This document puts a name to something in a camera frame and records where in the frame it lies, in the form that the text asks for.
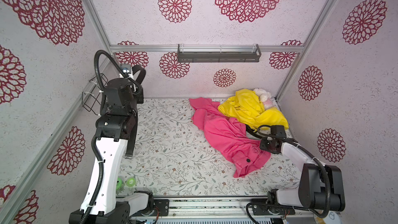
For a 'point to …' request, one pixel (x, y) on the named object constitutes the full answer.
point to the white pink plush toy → (265, 97)
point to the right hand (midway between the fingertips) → (263, 142)
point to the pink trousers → (230, 138)
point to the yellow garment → (246, 107)
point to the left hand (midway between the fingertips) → (128, 86)
